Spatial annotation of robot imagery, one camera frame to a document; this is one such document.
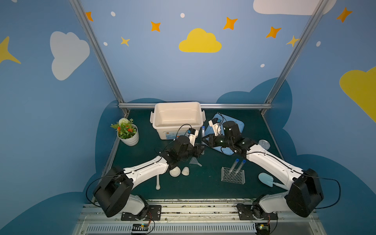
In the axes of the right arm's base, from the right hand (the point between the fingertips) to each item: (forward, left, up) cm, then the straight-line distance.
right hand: (203, 137), depth 79 cm
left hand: (-2, -1, -3) cm, 4 cm away
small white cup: (-12, +9, -19) cm, 24 cm away
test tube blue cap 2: (-10, -22, -10) cm, 26 cm away
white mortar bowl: (-13, +16, -20) cm, 28 cm away
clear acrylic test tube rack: (-14, -19, -20) cm, 30 cm away
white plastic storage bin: (+31, +24, -21) cm, 44 cm away
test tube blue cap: (-9, -18, -13) cm, 24 cm away
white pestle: (-21, +24, -20) cm, 38 cm away
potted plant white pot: (+5, +46, -15) cm, 49 cm away
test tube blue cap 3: (-2, 0, 0) cm, 2 cm away
